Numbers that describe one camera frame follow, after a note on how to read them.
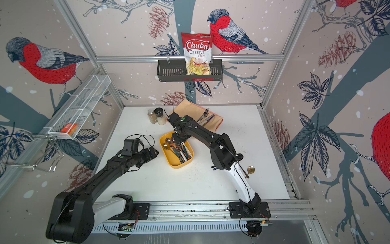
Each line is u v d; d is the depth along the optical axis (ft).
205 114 3.75
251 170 2.83
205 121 3.61
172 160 2.96
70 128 2.11
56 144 2.35
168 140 3.21
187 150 3.06
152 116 3.42
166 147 3.11
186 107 3.95
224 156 1.88
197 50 2.71
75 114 2.47
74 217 1.32
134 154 2.33
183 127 2.22
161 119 3.49
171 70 3.11
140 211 2.38
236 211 2.39
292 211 2.44
